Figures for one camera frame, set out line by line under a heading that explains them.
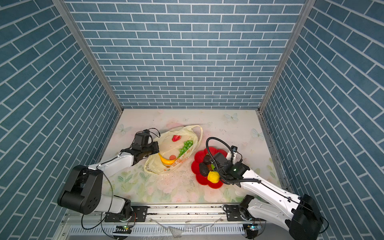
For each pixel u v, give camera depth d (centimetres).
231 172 57
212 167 86
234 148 71
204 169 84
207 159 89
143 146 72
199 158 91
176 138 100
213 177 81
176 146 99
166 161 89
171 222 72
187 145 95
